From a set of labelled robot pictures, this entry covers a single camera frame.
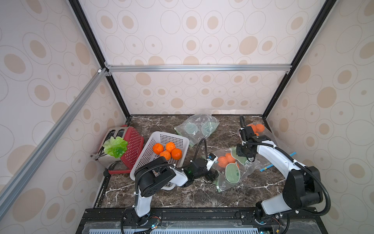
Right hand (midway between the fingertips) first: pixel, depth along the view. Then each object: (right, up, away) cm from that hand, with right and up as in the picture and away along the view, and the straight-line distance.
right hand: (247, 152), depth 88 cm
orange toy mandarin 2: (-55, +2, +4) cm, 55 cm away
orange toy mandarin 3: (-43, -1, +1) cm, 43 cm away
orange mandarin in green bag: (-15, -5, 0) cm, 16 cm away
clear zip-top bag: (-31, +15, +15) cm, 37 cm away
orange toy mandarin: (-47, +3, +5) cm, 48 cm away
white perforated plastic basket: (-61, -2, +3) cm, 61 cm away
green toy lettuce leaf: (-75, +5, -10) cm, 75 cm away
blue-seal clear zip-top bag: (+16, +15, +17) cm, 28 cm away
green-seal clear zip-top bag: (-11, -8, -7) cm, 15 cm away
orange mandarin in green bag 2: (-10, -4, +1) cm, 11 cm away
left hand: (-16, -9, -3) cm, 19 cm away
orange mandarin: (-50, -1, +2) cm, 50 cm away
